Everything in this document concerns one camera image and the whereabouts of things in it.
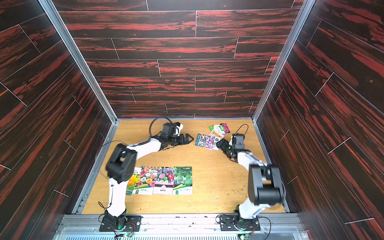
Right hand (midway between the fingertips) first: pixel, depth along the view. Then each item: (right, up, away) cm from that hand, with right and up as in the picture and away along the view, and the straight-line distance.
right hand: (223, 145), depth 96 cm
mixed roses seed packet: (-48, -21, -8) cm, 53 cm away
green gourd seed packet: (-26, -21, -8) cm, 34 cm away
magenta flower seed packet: (+3, +12, +18) cm, 22 cm away
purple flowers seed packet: (-9, +2, +8) cm, 12 cm away
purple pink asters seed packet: (-37, -21, -8) cm, 43 cm away
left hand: (-21, +3, 0) cm, 22 cm away
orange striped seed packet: (-1, +5, +11) cm, 13 cm away
